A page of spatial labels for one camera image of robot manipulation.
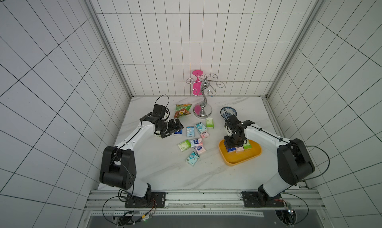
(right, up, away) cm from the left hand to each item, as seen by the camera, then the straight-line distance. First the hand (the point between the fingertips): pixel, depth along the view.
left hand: (176, 132), depth 86 cm
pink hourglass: (+13, +31, +14) cm, 36 cm away
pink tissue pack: (+38, -11, +2) cm, 40 cm away
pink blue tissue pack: (+14, -11, +2) cm, 18 cm away
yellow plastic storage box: (+33, -15, -3) cm, 36 cm away
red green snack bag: (+2, +13, +19) cm, 23 cm away
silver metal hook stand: (+18, +13, +24) cm, 33 cm away
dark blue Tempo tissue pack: (+1, -2, +10) cm, 10 cm away
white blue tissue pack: (+12, -7, +2) cm, 14 cm away
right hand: (+29, -8, +3) cm, 31 cm away
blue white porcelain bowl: (+35, +11, +21) cm, 42 cm away
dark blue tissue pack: (+33, -10, -1) cm, 34 cm away
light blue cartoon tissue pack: (+8, -1, +10) cm, 13 cm away
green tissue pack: (+44, -9, +3) cm, 45 cm away
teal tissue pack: (+15, +1, +9) cm, 18 cm away
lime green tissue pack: (+5, -9, +4) cm, 11 cm away
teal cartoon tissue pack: (+10, -15, -1) cm, 18 cm away
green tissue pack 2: (+21, +3, +14) cm, 26 cm away
